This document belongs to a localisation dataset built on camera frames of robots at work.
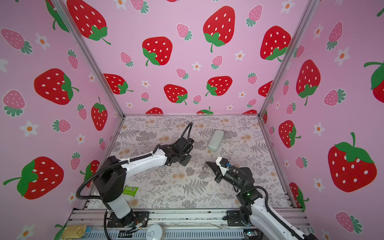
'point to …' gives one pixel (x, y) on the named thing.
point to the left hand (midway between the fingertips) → (187, 156)
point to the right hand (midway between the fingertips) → (208, 162)
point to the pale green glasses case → (215, 140)
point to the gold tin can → (74, 231)
